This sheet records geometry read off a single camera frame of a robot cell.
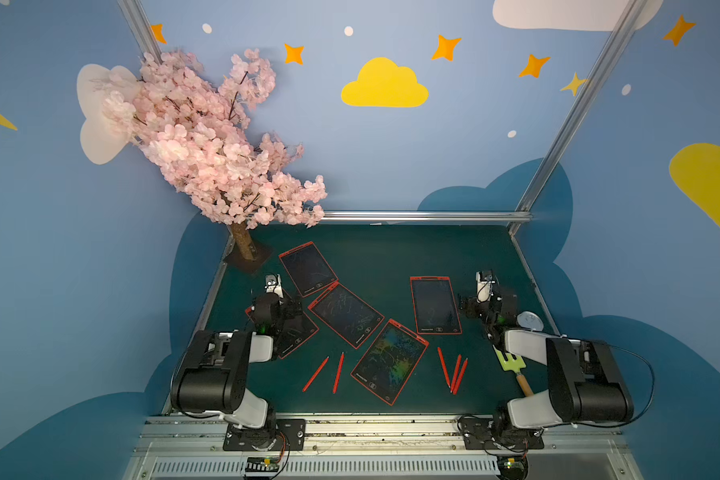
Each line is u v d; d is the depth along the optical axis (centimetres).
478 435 74
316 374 84
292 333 91
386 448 74
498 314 73
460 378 84
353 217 132
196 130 65
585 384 45
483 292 82
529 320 90
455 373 84
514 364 87
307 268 111
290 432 75
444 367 86
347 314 96
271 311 72
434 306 98
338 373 84
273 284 81
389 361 86
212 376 45
